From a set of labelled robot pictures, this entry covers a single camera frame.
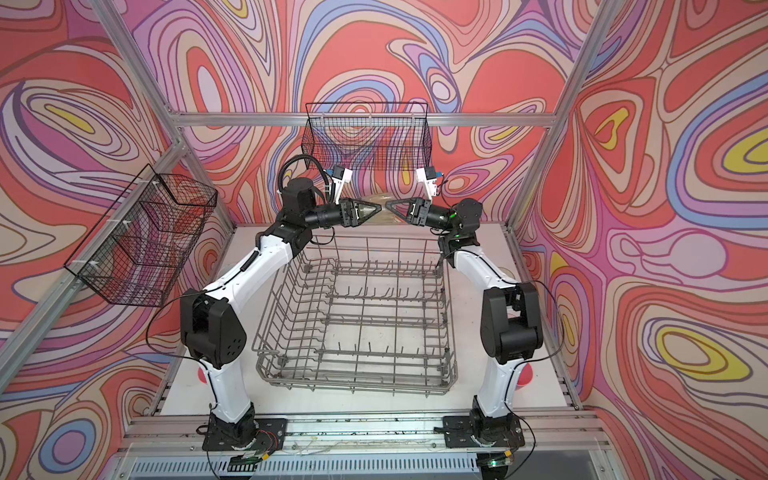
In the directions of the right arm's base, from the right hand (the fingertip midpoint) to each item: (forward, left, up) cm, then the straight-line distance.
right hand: (388, 212), depth 73 cm
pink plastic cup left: (-29, +48, -26) cm, 62 cm away
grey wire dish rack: (-11, +9, -33) cm, 35 cm away
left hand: (+2, +3, 0) cm, 4 cm away
